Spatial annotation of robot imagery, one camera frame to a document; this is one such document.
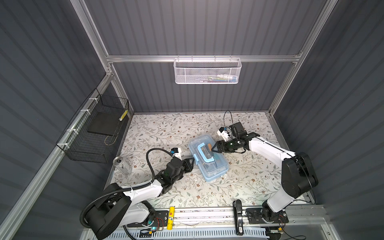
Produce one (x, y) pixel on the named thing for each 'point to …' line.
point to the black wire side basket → (91, 137)
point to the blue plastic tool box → (211, 164)
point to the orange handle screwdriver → (209, 146)
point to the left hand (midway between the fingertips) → (194, 159)
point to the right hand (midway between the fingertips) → (217, 150)
